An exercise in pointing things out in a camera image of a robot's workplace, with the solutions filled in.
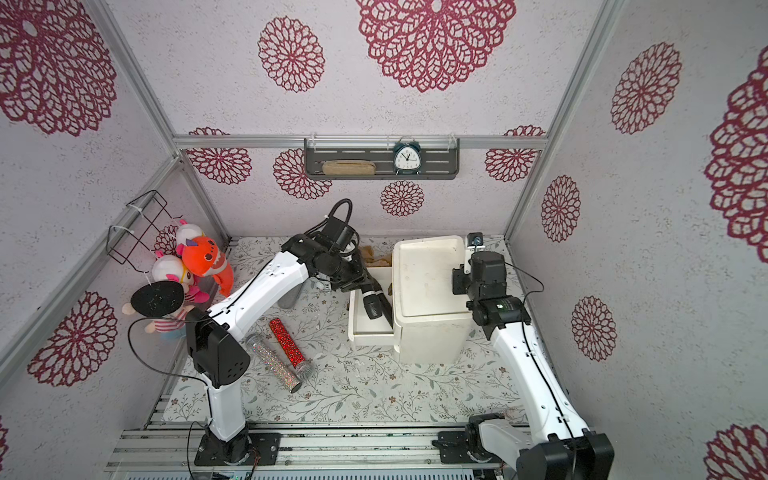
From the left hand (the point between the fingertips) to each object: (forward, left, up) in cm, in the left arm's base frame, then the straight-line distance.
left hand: (370, 282), depth 81 cm
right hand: (+2, -25, +7) cm, 26 cm away
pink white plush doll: (+6, +58, -1) cm, 58 cm away
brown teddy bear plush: (+16, 0, -10) cm, 19 cm away
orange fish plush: (+11, +51, -2) cm, 52 cm away
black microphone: (-6, -4, -5) cm, 9 cm away
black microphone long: (-6, 0, -1) cm, 6 cm away
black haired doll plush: (-6, +53, 0) cm, 54 cm away
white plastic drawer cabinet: (-14, -15, +3) cm, 20 cm away
